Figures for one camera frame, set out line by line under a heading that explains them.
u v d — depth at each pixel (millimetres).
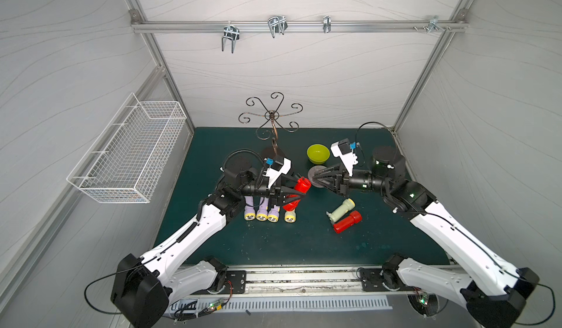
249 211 878
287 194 576
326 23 784
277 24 765
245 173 541
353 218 857
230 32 782
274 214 859
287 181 602
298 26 789
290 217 861
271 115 820
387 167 473
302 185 590
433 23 764
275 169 555
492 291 391
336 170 593
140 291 373
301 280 749
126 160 689
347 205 883
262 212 861
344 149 536
